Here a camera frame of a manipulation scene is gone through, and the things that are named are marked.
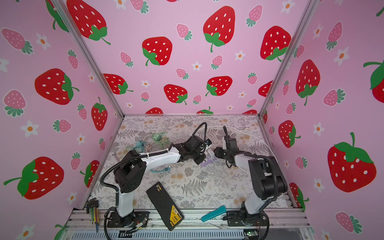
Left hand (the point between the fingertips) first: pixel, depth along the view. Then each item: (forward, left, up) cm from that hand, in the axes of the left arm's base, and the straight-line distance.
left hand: (204, 154), depth 90 cm
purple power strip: (-3, -2, -3) cm, 5 cm away
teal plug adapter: (+9, +43, -3) cm, 44 cm away
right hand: (+5, -9, -4) cm, 11 cm away
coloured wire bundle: (-29, +59, -6) cm, 66 cm away
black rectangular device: (-30, +19, -5) cm, 36 cm away
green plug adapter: (+16, +34, -4) cm, 37 cm away
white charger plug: (+1, -4, +1) cm, 4 cm away
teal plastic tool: (-29, -8, -8) cm, 31 cm away
